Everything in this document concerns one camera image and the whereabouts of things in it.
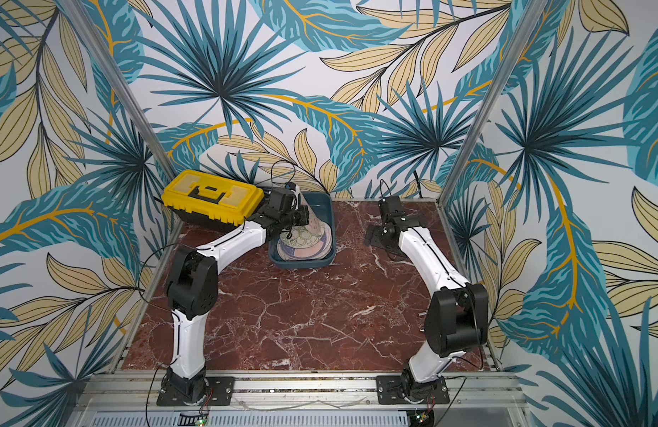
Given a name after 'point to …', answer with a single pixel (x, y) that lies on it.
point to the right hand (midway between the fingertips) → (383, 242)
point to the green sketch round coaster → (300, 237)
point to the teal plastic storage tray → (324, 205)
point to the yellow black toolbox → (215, 203)
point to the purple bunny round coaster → (311, 253)
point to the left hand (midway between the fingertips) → (310, 213)
